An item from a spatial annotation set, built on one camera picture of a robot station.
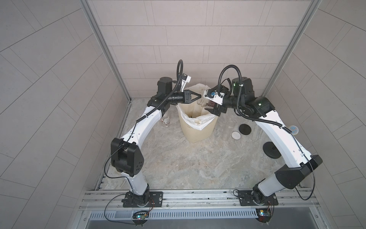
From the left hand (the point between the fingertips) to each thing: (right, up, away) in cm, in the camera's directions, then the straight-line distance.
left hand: (200, 96), depth 71 cm
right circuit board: (+31, -57, -3) cm, 65 cm away
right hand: (+4, 0, -3) cm, 5 cm away
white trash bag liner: (-2, -10, -1) cm, 10 cm away
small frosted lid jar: (+19, -16, +13) cm, 28 cm away
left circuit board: (-28, -55, -7) cm, 62 cm away
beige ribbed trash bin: (-3, -24, +21) cm, 32 cm away
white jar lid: (+25, -24, +23) cm, 42 cm away
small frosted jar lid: (+22, -31, +20) cm, 42 cm away
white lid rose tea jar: (-22, -14, +22) cm, 34 cm away
